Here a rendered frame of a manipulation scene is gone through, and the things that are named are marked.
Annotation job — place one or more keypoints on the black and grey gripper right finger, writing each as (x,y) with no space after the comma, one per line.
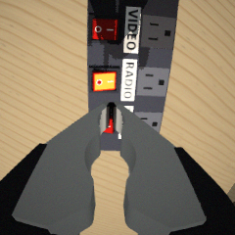
(167,192)

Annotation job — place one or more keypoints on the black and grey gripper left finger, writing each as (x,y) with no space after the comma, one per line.
(51,190)

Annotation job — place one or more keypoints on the black power strip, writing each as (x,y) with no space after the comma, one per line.
(129,53)

